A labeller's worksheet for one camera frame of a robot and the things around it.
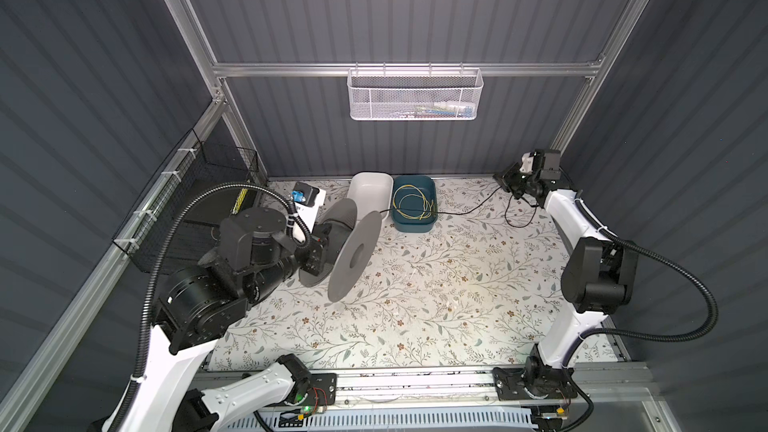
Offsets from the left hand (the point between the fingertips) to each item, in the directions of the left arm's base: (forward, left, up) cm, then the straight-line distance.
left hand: (327, 225), depth 55 cm
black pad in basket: (+17, +31, -12) cm, 37 cm away
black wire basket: (+29, +39, -9) cm, 49 cm away
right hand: (+31, -47, -19) cm, 60 cm away
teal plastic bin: (+39, -24, -40) cm, 61 cm away
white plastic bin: (+45, -8, -39) cm, 61 cm away
